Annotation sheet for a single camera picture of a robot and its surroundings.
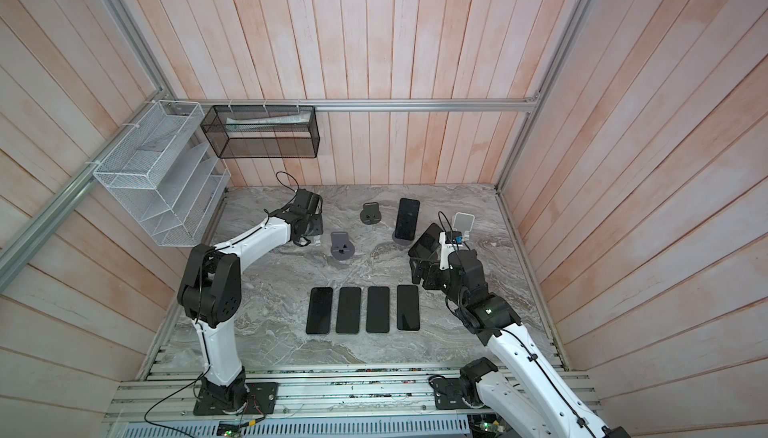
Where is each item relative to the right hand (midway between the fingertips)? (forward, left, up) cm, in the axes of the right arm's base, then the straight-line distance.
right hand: (425, 260), depth 77 cm
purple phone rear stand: (+21, +4, -9) cm, 23 cm away
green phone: (-7, +22, -18) cm, 29 cm away
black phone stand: (-6, +13, -19) cm, 24 cm away
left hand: (+18, +36, -10) cm, 41 cm away
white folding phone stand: (+25, -17, -15) cm, 34 cm away
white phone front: (-7, +3, -19) cm, 21 cm away
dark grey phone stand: (+29, +17, -16) cm, 37 cm away
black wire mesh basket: (+48, +55, +7) cm, 74 cm away
